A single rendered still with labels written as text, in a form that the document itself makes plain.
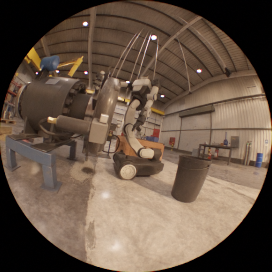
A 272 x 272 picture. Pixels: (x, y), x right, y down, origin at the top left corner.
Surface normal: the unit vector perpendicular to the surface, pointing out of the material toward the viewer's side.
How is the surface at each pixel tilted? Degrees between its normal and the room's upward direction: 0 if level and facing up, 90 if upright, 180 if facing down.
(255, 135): 90
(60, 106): 102
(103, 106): 93
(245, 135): 90
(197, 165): 93
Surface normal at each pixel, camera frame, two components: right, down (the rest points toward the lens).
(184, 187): -0.76, -0.12
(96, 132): 0.34, 0.41
